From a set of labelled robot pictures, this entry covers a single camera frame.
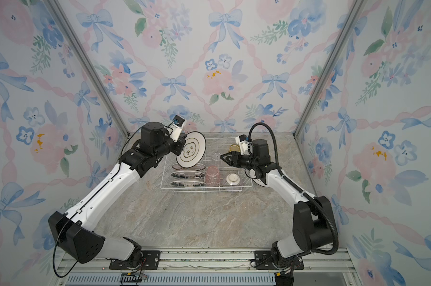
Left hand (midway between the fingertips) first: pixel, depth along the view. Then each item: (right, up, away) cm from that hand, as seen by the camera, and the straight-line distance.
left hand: (184, 132), depth 74 cm
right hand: (+16, -10, +8) cm, 21 cm away
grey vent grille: (+11, -59, -4) cm, 60 cm away
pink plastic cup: (+11, -21, +15) cm, 28 cm away
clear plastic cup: (+13, -11, +21) cm, 27 cm away
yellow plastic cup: (+23, -6, +24) cm, 34 cm away
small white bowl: (+22, -22, +17) cm, 35 cm away
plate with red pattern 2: (-3, -21, +23) cm, 32 cm away
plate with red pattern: (+4, -16, +21) cm, 27 cm away
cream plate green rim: (+3, -7, +10) cm, 12 cm away
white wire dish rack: (+16, -4, +42) cm, 45 cm away
